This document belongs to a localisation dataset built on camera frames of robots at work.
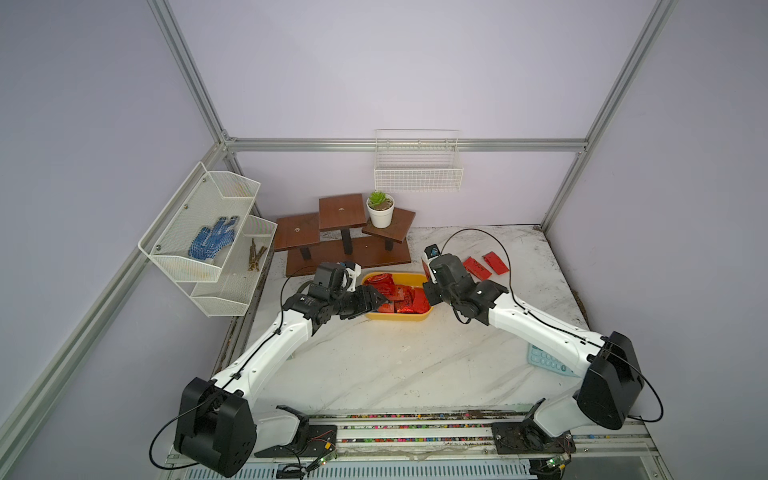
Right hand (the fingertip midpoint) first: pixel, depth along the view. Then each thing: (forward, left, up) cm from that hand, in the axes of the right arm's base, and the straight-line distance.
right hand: (434, 283), depth 84 cm
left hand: (-7, +16, 0) cm, 18 cm away
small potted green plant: (+26, +15, +8) cm, 31 cm away
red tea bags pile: (+2, +9, -12) cm, 15 cm away
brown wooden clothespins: (+13, +57, -2) cm, 58 cm away
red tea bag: (+20, -28, -17) cm, 38 cm away
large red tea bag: (+18, -19, -16) cm, 30 cm away
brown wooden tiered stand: (+25, +31, -4) cm, 40 cm away
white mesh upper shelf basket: (+6, +64, +15) cm, 66 cm away
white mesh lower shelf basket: (0, +59, -2) cm, 59 cm away
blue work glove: (+4, +60, +14) cm, 62 cm away
